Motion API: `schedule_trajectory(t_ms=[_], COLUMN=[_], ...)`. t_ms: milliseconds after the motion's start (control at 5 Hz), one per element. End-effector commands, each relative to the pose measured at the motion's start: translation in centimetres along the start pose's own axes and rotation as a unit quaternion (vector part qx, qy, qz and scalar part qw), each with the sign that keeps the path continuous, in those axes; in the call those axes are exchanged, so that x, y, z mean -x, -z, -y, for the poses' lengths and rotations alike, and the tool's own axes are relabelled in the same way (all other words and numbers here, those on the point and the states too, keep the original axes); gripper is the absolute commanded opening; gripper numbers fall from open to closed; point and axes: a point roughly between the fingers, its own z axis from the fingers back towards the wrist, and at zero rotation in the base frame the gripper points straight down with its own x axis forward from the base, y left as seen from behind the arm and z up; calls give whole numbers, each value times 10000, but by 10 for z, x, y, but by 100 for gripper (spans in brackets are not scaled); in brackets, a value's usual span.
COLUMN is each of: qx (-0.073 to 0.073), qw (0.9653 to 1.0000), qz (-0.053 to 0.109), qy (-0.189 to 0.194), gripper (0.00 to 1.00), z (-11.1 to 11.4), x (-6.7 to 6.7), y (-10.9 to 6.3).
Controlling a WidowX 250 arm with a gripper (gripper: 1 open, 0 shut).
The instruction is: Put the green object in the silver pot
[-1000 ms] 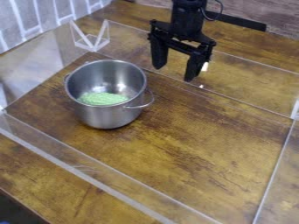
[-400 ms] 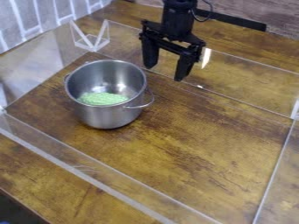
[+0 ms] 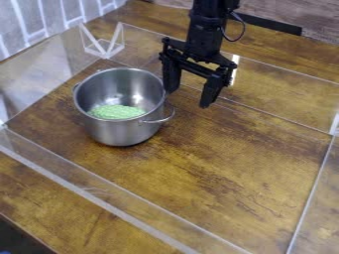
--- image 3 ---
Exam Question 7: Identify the silver metal pot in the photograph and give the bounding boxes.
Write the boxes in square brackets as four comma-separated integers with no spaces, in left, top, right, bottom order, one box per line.
[74,67,175,147]

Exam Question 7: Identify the black cable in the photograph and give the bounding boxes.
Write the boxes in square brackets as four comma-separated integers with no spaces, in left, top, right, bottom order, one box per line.
[220,11,247,43]

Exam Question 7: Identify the green textured object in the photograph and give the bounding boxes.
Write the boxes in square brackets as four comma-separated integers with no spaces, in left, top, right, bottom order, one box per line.
[87,105,146,120]

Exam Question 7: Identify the black wall strip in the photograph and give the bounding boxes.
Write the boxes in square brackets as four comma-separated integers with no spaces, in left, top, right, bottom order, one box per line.
[239,13,302,36]

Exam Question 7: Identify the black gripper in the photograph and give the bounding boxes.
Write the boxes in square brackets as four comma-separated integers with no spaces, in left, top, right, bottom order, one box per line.
[159,13,238,108]

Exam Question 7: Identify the clear acrylic corner bracket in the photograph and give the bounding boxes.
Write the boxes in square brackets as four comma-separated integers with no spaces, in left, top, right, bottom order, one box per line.
[79,23,124,60]

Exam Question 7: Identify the clear acrylic barrier wall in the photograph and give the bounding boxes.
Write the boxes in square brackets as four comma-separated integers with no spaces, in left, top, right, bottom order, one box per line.
[0,23,339,254]

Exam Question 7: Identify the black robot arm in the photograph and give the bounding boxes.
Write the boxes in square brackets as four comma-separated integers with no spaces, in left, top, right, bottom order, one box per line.
[159,0,244,108]

